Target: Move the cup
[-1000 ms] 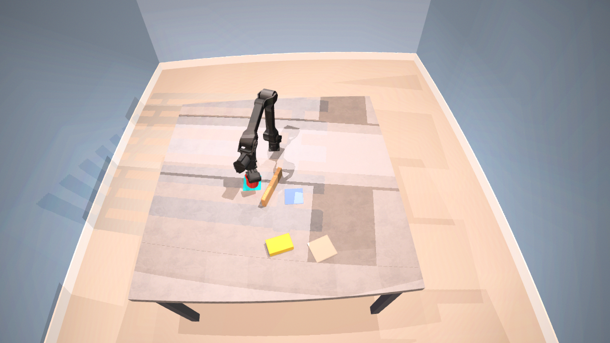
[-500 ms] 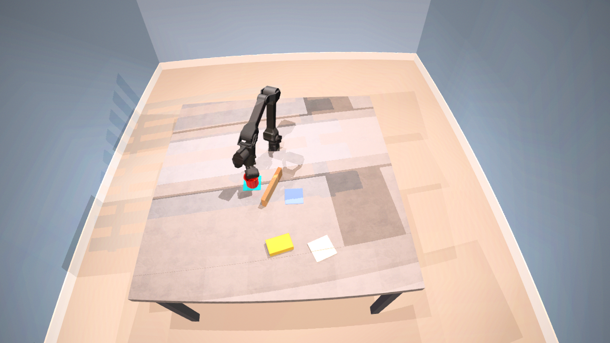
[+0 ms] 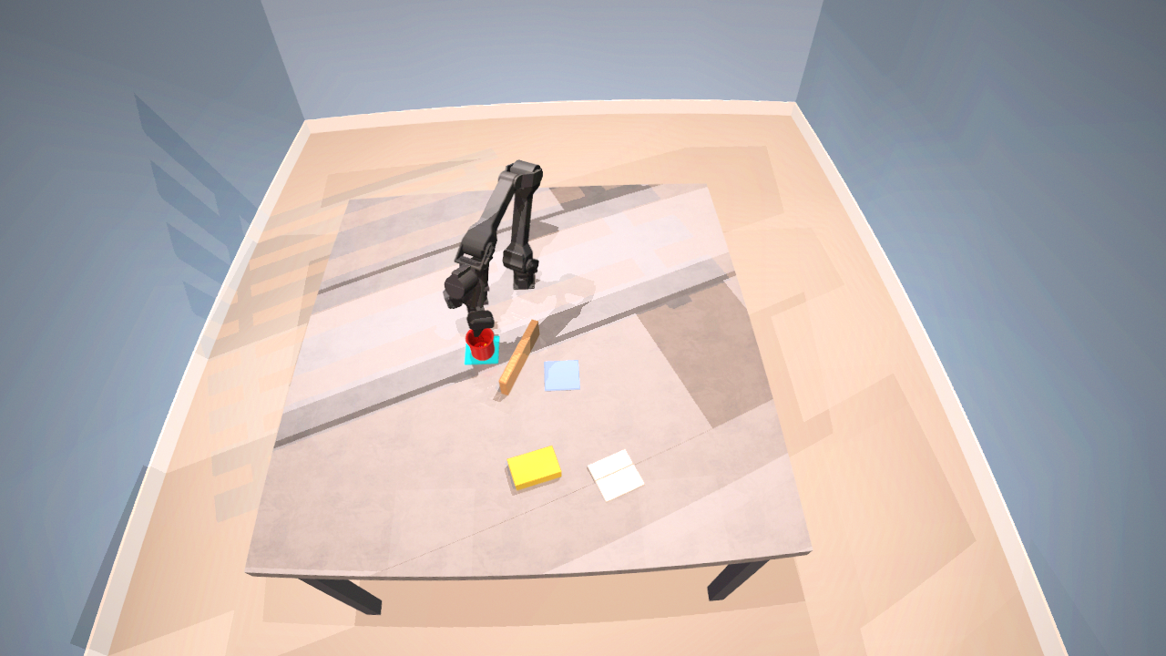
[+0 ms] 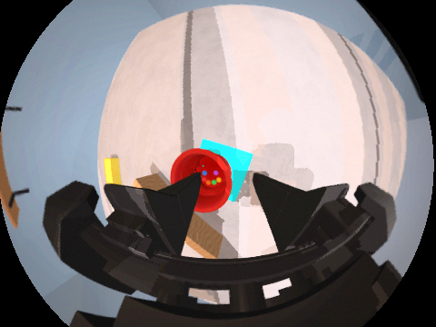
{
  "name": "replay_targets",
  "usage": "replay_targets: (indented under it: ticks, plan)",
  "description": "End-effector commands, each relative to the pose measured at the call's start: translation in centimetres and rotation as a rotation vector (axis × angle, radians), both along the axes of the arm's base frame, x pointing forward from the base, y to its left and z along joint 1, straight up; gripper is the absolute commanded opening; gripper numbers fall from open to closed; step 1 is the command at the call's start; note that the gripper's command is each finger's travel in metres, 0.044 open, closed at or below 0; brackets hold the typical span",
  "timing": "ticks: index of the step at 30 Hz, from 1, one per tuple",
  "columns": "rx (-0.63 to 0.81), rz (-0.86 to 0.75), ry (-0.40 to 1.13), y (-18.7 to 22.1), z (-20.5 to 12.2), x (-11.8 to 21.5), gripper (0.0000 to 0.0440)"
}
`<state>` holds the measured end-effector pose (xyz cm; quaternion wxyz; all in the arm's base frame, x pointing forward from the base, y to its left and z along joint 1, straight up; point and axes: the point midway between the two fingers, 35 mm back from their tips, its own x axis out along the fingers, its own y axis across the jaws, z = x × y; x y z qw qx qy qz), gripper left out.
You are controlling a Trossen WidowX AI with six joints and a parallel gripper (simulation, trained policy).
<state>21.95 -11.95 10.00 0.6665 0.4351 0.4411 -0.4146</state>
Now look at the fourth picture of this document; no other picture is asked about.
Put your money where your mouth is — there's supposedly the yellow flat block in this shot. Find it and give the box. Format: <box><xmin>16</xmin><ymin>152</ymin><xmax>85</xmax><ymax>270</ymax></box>
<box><xmin>104</xmin><ymin>157</ymin><xmax>123</xmax><ymax>185</ymax></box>

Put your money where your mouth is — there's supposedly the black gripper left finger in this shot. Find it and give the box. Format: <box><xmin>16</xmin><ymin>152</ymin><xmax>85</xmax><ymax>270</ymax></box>
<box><xmin>104</xmin><ymin>172</ymin><xmax>202</xmax><ymax>255</ymax></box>

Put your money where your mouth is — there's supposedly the red cup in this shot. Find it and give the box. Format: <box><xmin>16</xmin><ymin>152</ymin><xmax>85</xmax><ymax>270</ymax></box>
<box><xmin>171</xmin><ymin>149</ymin><xmax>233</xmax><ymax>213</ymax></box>

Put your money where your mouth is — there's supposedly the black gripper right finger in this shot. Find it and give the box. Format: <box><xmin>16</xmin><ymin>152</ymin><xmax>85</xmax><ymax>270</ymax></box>
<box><xmin>252</xmin><ymin>172</ymin><xmax>350</xmax><ymax>252</ymax></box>

